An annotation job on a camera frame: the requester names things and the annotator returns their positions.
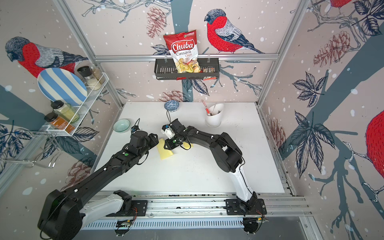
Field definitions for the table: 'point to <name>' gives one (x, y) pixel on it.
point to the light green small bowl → (121, 125)
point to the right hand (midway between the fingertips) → (165, 146)
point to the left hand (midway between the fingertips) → (157, 133)
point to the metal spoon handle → (214, 109)
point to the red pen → (205, 107)
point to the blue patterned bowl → (171, 105)
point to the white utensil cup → (213, 118)
